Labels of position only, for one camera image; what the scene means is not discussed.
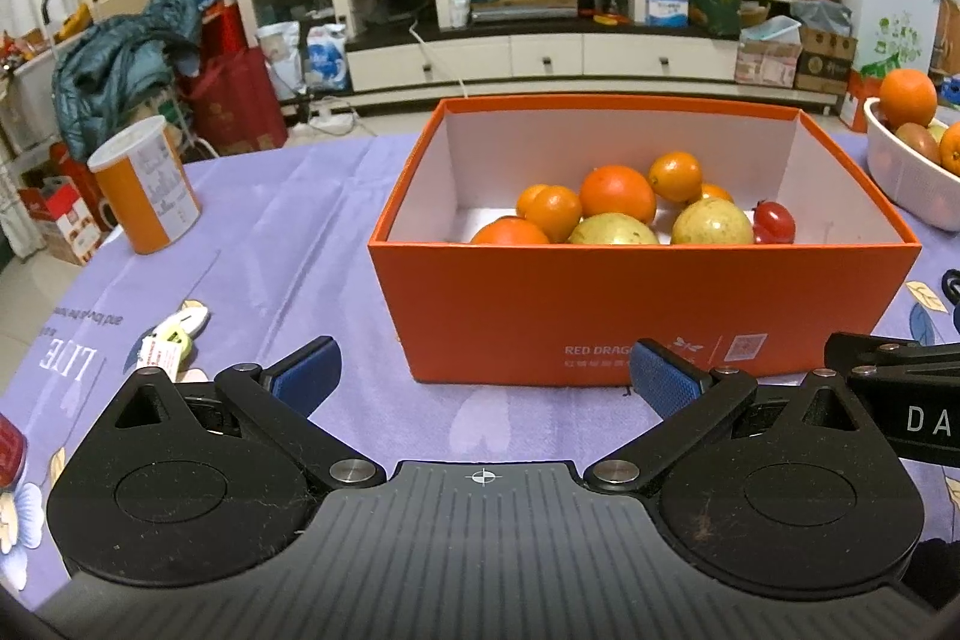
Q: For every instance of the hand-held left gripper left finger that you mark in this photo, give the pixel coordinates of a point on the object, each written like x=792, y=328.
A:
x=304, y=374

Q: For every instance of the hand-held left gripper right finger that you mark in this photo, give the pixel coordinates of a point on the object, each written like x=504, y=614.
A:
x=667, y=377

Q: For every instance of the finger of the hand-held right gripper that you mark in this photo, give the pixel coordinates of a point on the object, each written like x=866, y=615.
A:
x=885, y=355

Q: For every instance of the yellow-green pear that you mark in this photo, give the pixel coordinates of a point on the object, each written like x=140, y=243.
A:
x=711, y=225
x=611, y=232

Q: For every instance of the orange cardboard box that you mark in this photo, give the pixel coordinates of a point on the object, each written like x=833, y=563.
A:
x=525, y=310

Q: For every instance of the red cherry tomato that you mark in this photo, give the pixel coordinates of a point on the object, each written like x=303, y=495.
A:
x=774, y=224

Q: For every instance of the large orange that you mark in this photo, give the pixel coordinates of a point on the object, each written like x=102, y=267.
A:
x=510, y=233
x=951, y=149
x=616, y=194
x=907, y=96

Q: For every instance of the small orange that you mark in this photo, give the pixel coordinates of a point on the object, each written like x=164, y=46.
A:
x=716, y=192
x=675, y=177
x=527, y=199
x=555, y=214

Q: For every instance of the small wrapped packet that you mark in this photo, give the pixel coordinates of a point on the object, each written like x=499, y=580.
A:
x=172, y=332

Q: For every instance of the purple floral tablecloth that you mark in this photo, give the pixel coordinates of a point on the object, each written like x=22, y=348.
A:
x=300, y=220

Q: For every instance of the white colander basket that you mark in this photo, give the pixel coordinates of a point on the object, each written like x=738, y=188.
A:
x=907, y=190

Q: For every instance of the brown kiwi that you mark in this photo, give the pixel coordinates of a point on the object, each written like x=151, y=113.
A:
x=919, y=143

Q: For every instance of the orange white canister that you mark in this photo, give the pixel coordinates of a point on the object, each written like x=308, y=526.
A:
x=150, y=197

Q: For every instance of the red shopping bag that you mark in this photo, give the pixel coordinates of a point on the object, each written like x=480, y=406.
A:
x=236, y=100

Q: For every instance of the red white carton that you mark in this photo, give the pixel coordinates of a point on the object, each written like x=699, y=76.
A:
x=64, y=220

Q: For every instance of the blue white plastic bag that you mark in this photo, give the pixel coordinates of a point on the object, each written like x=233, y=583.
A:
x=328, y=57

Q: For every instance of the white television stand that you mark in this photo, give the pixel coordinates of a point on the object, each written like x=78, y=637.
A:
x=540, y=59

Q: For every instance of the blue puffer jacket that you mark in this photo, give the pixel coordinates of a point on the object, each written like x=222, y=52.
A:
x=112, y=70

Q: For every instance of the blue white tissue box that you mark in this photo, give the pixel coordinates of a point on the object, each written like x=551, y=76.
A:
x=666, y=10

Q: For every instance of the white plastic jar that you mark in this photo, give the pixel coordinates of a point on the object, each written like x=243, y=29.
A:
x=452, y=9

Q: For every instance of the silver media player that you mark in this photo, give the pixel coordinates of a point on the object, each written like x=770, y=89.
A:
x=525, y=6

